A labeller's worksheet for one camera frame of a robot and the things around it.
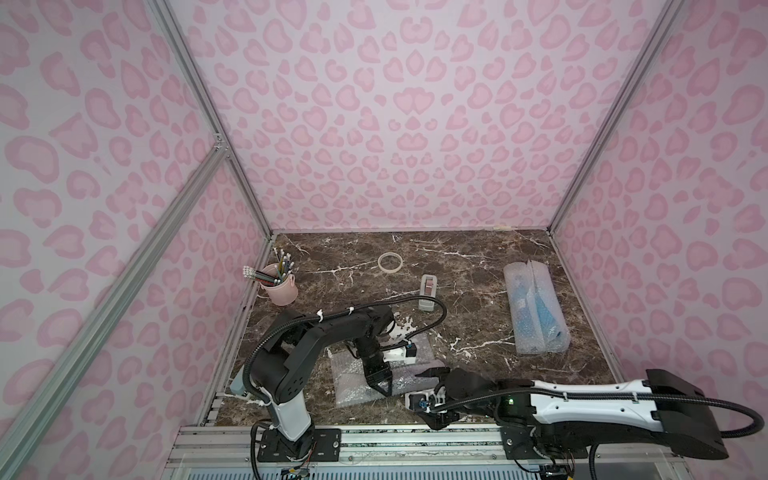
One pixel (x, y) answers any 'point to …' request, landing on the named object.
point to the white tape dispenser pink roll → (428, 287)
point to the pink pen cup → (282, 294)
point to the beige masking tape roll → (390, 253)
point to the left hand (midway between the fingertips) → (385, 383)
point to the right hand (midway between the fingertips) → (421, 391)
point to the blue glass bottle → (524, 318)
